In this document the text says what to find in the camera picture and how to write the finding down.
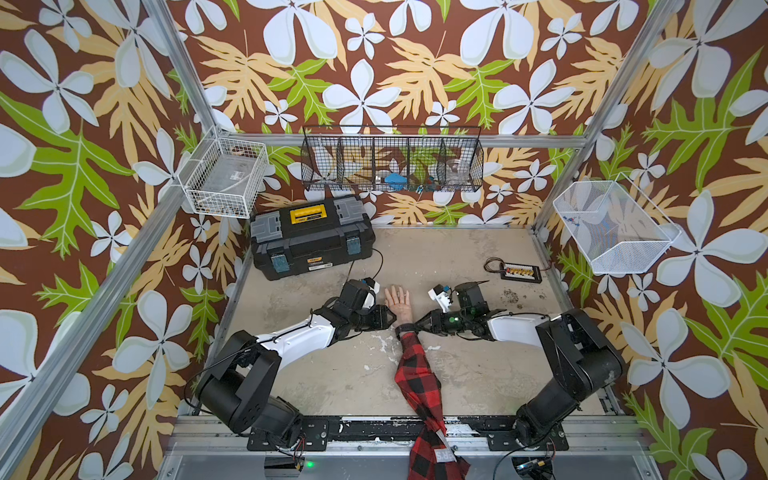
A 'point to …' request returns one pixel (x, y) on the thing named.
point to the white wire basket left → (223, 176)
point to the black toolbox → (310, 237)
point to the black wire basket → (391, 158)
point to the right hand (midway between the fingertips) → (416, 325)
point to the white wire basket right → (618, 228)
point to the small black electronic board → (520, 272)
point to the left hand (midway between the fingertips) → (394, 314)
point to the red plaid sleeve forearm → (431, 456)
